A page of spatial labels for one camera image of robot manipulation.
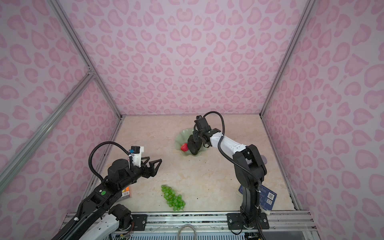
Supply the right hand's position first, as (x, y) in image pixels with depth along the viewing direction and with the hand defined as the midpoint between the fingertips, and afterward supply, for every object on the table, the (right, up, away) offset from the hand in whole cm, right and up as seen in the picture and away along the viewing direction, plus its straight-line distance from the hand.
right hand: (198, 132), depth 94 cm
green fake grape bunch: (-13, -34, -19) cm, 41 cm away
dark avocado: (-3, -9, 0) cm, 10 cm away
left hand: (-21, -12, -22) cm, 32 cm away
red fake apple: (-9, -10, +1) cm, 13 cm away
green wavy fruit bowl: (-11, -4, +9) cm, 15 cm away
